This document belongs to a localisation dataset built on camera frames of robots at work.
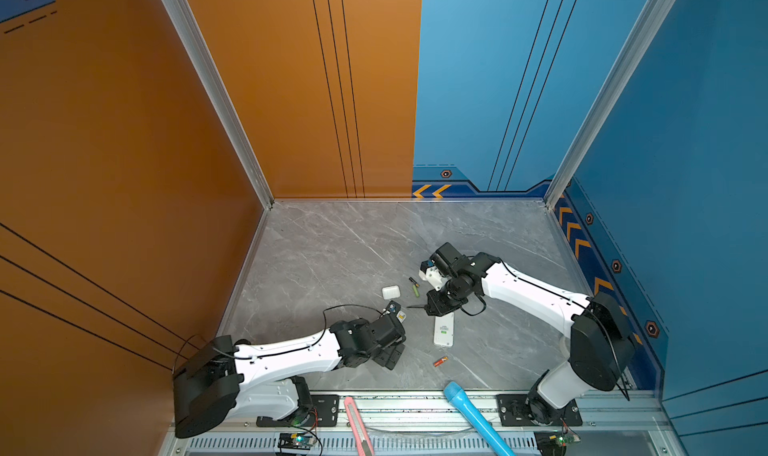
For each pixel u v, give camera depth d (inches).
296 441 27.9
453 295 27.4
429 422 28.6
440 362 31.9
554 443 27.7
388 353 28.1
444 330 33.4
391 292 37.1
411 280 38.1
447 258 26.5
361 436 27.5
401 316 34.8
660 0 28.0
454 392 28.7
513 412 28.5
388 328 24.1
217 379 16.3
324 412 28.9
